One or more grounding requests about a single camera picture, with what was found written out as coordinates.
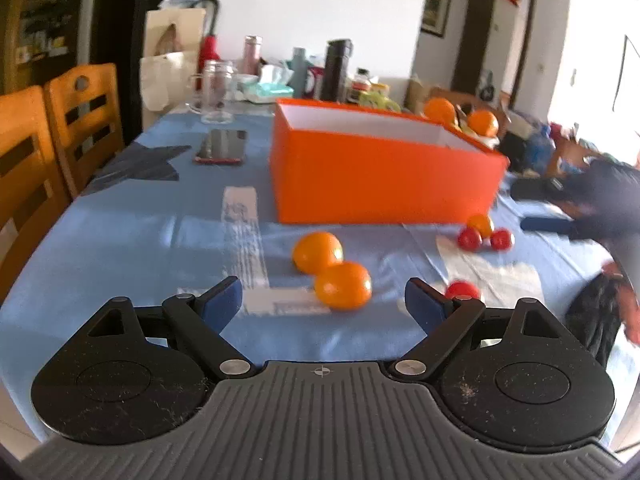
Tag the framed wall picture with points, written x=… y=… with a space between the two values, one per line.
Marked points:
x=435 y=17

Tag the pink water bottle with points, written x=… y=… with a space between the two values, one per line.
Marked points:
x=251 y=55

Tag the wooden shelf cabinet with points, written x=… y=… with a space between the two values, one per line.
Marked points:
x=38 y=41

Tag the black thermos bottle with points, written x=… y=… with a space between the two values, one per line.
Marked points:
x=338 y=54

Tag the clear glass mug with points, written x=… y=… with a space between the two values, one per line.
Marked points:
x=208 y=92

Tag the grey blue bottle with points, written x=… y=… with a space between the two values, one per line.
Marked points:
x=299 y=68

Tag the green mug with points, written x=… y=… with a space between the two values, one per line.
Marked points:
x=377 y=101

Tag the white tote bag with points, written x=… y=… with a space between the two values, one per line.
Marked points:
x=172 y=41

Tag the wooden chair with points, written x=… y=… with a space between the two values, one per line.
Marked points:
x=33 y=194
x=462 y=99
x=84 y=118

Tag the orange tangerine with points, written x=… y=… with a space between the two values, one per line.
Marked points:
x=317 y=251
x=346 y=286

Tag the smartphone in clear case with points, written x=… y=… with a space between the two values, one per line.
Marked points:
x=222 y=147

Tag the near wooden chair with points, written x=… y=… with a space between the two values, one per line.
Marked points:
x=33 y=194

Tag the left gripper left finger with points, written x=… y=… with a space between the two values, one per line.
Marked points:
x=198 y=321

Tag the left orange in bowl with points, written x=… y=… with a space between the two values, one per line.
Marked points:
x=440 y=110

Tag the small orange fruit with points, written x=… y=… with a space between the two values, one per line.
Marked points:
x=482 y=223

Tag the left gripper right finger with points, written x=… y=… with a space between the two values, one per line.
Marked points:
x=446 y=323

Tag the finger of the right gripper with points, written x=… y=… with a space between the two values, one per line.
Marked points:
x=536 y=189
x=547 y=224

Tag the right orange in bowl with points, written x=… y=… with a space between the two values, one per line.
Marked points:
x=483 y=123

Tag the blue star tablecloth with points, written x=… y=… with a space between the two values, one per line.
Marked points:
x=150 y=239

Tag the red umbrella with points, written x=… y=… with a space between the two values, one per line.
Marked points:
x=208 y=49

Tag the orange in bowl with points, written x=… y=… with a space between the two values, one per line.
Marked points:
x=483 y=123
x=440 y=110

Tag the orange cardboard box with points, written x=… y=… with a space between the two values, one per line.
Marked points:
x=340 y=164

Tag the tissue pack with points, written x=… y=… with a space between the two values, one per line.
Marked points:
x=272 y=85

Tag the far wooden chair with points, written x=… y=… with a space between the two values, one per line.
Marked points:
x=462 y=99

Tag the lone red tomato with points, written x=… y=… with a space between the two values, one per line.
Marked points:
x=458 y=289

